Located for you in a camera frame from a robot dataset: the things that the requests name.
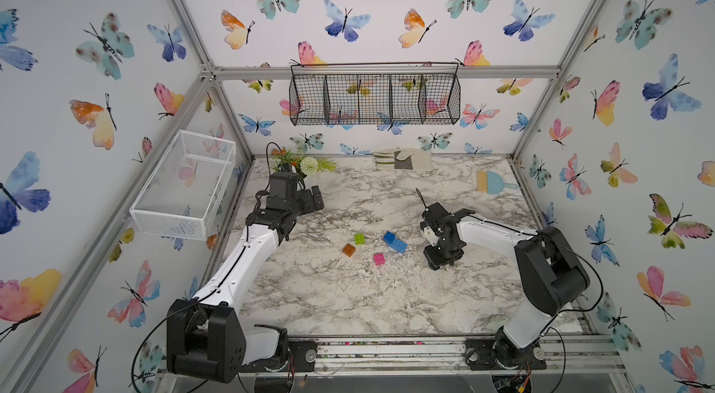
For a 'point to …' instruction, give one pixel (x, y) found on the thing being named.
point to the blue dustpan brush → (492, 182)
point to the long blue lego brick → (397, 246)
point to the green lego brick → (359, 238)
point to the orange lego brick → (349, 250)
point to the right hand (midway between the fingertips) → (439, 259)
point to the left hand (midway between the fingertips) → (308, 192)
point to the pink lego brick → (380, 259)
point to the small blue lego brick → (389, 237)
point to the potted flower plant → (303, 165)
